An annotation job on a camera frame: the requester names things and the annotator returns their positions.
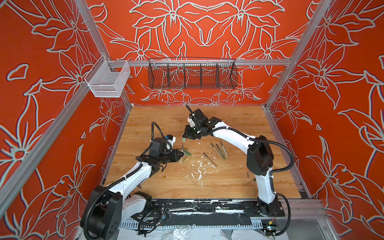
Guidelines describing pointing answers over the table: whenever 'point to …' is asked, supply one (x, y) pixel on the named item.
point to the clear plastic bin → (107, 78)
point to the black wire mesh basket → (188, 73)
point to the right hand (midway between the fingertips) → (179, 135)
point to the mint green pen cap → (184, 139)
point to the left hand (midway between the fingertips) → (182, 153)
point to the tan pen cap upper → (184, 148)
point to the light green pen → (224, 149)
